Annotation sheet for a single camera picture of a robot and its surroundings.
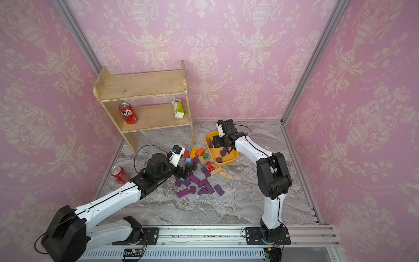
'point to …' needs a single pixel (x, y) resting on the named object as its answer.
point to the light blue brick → (188, 160)
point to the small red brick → (209, 165)
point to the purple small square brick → (192, 189)
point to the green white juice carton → (178, 109)
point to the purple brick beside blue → (195, 160)
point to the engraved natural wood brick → (229, 176)
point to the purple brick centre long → (193, 178)
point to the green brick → (205, 155)
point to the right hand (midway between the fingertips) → (218, 140)
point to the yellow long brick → (193, 152)
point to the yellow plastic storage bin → (215, 152)
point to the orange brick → (201, 152)
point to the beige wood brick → (202, 160)
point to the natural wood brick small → (215, 171)
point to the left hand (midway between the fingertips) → (189, 161)
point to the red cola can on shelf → (127, 113)
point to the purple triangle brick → (203, 191)
